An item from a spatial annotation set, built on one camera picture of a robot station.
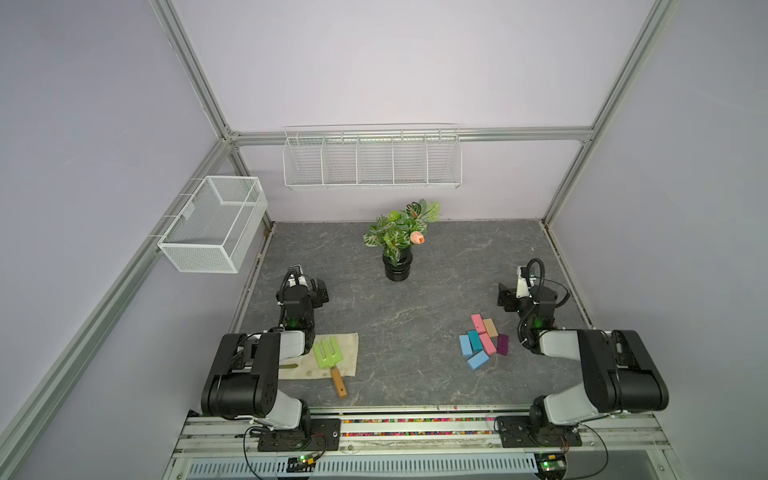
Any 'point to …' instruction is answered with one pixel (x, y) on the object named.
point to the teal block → (475, 340)
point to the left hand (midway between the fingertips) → (305, 283)
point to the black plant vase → (400, 272)
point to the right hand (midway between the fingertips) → (515, 281)
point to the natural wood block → (491, 327)
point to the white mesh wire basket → (224, 223)
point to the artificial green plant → (396, 230)
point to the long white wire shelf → (373, 156)
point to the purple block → (503, 344)
